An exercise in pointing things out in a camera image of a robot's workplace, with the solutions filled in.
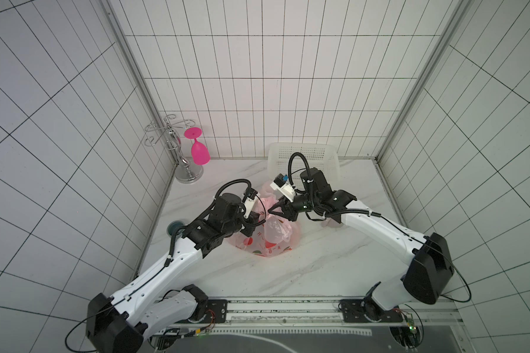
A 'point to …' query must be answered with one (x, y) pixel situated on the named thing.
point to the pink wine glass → (200, 152)
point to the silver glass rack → (186, 172)
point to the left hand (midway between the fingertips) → (253, 219)
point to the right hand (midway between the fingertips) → (271, 202)
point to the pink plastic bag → (272, 236)
